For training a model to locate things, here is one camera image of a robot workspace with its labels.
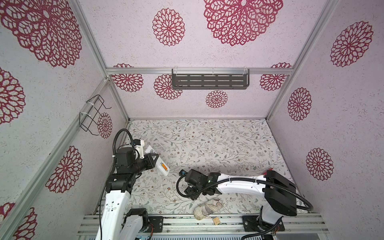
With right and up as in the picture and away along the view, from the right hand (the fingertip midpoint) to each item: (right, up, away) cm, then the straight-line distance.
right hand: (188, 186), depth 81 cm
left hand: (-16, +17, -6) cm, 24 cm away
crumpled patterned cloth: (+10, -9, -5) cm, 14 cm away
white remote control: (-16, +18, -9) cm, 26 cm away
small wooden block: (+14, -15, -6) cm, 22 cm away
